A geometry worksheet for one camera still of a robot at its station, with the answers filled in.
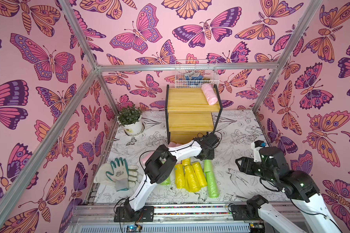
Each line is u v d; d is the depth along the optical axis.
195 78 0.93
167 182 0.81
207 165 0.87
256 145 0.60
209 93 0.78
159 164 0.56
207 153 0.79
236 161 0.66
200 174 0.84
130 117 0.92
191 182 0.81
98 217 0.74
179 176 0.83
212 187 0.79
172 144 0.97
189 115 0.95
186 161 0.90
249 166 0.58
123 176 0.85
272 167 0.48
